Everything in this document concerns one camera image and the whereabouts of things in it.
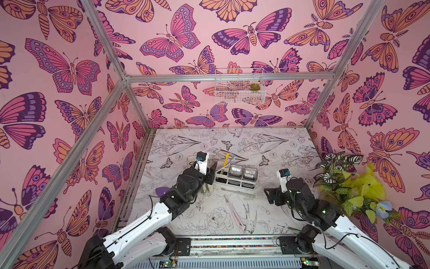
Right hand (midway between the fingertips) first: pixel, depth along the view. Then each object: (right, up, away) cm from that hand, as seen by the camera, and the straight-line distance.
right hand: (272, 187), depth 77 cm
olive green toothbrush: (-31, -4, +14) cm, 35 cm away
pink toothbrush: (-15, -19, +3) cm, 24 cm away
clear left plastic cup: (-15, +4, +20) cm, 25 cm away
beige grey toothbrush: (-8, -7, +12) cm, 16 cm away
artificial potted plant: (+28, +3, -12) cm, 31 cm away
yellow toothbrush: (-19, +12, +29) cm, 37 cm away
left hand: (-27, +13, -2) cm, 30 cm away
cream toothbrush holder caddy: (-23, +3, +9) cm, 25 cm away
